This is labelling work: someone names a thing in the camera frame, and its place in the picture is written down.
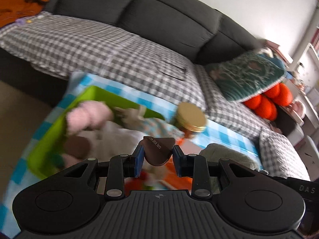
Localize grey green towel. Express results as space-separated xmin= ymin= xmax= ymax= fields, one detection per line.
xmin=199 ymin=143 xmax=261 ymax=170

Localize brown squishy egg toy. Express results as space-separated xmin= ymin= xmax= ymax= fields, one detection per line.
xmin=140 ymin=136 xmax=176 ymax=166

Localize pink plush toy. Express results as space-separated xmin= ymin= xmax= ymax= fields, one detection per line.
xmin=65 ymin=100 xmax=114 ymax=135

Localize blue patterned fabric pouch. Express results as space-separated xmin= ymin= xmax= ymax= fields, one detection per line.
xmin=115 ymin=105 xmax=184 ymax=141

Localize orange white tissue pack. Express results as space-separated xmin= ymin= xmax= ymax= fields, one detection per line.
xmin=149 ymin=139 xmax=197 ymax=192

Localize grey checkered cushion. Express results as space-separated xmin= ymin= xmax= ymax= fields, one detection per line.
xmin=259 ymin=128 xmax=310 ymax=181

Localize gold lid snack jar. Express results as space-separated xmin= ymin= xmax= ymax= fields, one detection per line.
xmin=170 ymin=102 xmax=207 ymax=139

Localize green plastic storage box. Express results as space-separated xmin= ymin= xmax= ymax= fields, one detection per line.
xmin=27 ymin=86 xmax=165 ymax=179

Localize pink plush on desk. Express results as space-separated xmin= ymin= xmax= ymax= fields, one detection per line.
xmin=292 ymin=101 xmax=306 ymax=119

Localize orange red plush cushion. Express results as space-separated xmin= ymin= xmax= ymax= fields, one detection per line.
xmin=243 ymin=83 xmax=293 ymax=121

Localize black eyeglasses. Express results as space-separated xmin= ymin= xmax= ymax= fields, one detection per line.
xmin=159 ymin=61 xmax=187 ymax=81

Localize green branch pattern pillow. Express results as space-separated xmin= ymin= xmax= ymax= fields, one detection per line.
xmin=204 ymin=51 xmax=286 ymax=103

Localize white bookshelf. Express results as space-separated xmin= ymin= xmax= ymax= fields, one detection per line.
xmin=286 ymin=17 xmax=319 ymax=120

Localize dark grey sofa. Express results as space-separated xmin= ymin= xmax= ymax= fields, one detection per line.
xmin=0 ymin=0 xmax=265 ymax=105

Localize grey checkered sofa cover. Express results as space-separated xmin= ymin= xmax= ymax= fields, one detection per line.
xmin=0 ymin=11 xmax=275 ymax=140

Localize orange jacket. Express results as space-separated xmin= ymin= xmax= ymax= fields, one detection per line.
xmin=0 ymin=0 xmax=49 ymax=27

